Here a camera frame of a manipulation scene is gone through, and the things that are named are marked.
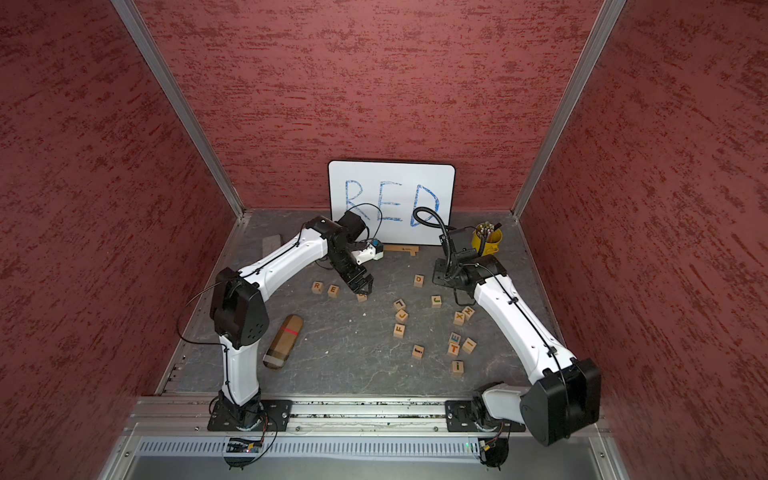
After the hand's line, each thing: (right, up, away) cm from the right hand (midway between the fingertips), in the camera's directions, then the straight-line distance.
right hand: (443, 280), depth 81 cm
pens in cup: (+16, +14, +12) cm, 24 cm away
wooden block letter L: (-12, -9, +11) cm, 19 cm away
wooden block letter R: (-39, -4, +14) cm, 41 cm away
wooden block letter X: (+6, -13, +8) cm, 16 cm away
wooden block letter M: (+9, -11, +9) cm, 17 cm away
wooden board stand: (-7, +8, +22) cm, 24 cm away
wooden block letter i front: (+4, -24, -1) cm, 24 cm away
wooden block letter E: (-34, -5, +13) cm, 36 cm away
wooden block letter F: (-12, -16, +5) cm, 21 cm away
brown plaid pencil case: (-45, -18, +1) cm, 48 cm away
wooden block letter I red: (-7, -21, +2) cm, 22 cm away
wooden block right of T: (+8, -19, +2) cm, 21 cm away
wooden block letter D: (-24, -8, +13) cm, 28 cm away
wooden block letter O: (-6, -3, +16) cm, 17 cm away
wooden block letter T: (+3, -20, +2) cm, 20 cm away
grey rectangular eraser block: (-59, +10, +25) cm, 65 cm away
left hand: (-25, -2, +5) cm, 25 cm away
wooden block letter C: (-12, -12, +8) cm, 19 cm away
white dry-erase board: (-10, +24, +16) cm, 30 cm away
